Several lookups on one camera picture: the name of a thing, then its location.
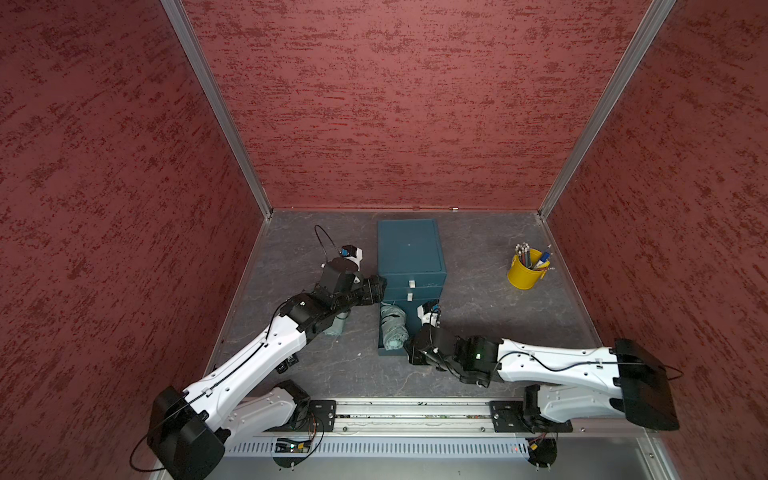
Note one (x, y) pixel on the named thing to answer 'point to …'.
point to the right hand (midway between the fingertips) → (405, 352)
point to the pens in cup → (523, 250)
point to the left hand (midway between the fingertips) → (374, 289)
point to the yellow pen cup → (535, 255)
